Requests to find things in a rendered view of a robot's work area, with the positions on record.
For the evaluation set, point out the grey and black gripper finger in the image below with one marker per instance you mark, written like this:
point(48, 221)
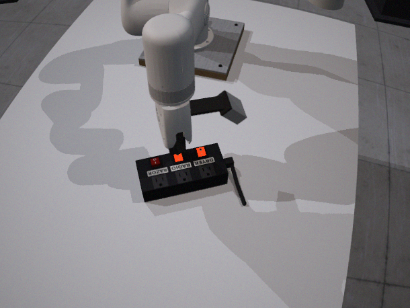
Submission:
point(180, 145)

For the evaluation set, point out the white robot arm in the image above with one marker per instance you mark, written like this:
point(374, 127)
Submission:
point(172, 30)

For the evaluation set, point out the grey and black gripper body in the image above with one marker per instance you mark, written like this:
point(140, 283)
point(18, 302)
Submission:
point(172, 119)

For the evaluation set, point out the black power strip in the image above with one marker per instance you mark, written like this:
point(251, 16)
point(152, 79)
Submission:
point(198, 168)

